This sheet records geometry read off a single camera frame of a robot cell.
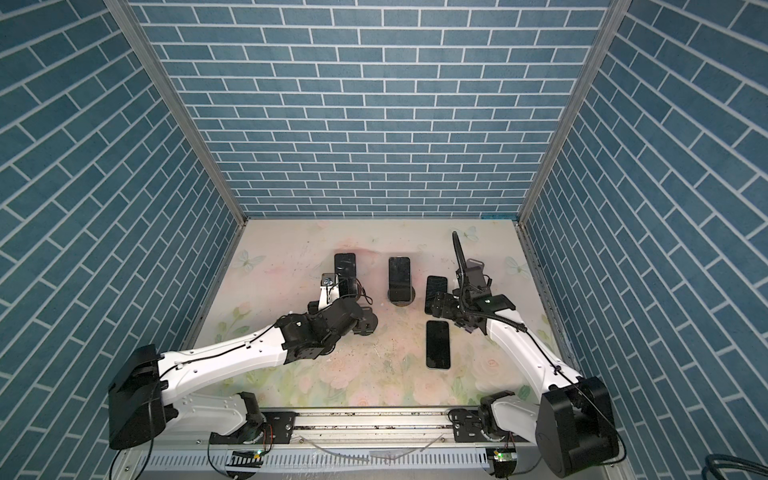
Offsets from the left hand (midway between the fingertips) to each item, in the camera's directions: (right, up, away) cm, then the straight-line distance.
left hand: (344, 305), depth 81 cm
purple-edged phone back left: (-2, +10, +12) cm, 16 cm away
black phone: (+27, +2, +21) cm, 35 cm away
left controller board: (-22, -36, -9) cm, 43 cm away
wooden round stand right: (+16, -2, +15) cm, 22 cm away
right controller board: (+41, -37, -8) cm, 56 cm away
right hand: (+27, -1, +4) cm, 28 cm away
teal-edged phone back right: (+15, +6, +11) cm, 20 cm away
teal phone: (+27, -14, +5) cm, 30 cm away
